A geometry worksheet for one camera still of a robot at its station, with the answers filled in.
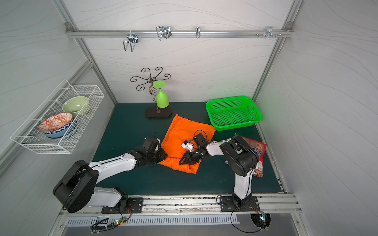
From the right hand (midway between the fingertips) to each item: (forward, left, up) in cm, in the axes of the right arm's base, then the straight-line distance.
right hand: (182, 162), depth 88 cm
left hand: (+3, +9, +4) cm, 10 cm away
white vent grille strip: (-32, +50, 0) cm, 59 cm away
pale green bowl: (+13, +52, +35) cm, 64 cm away
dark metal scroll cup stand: (+38, +25, +3) cm, 45 cm away
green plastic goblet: (+31, +14, +23) cm, 42 cm away
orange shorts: (+24, +3, +1) cm, 24 cm away
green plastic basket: (+42, -37, -1) cm, 56 cm away
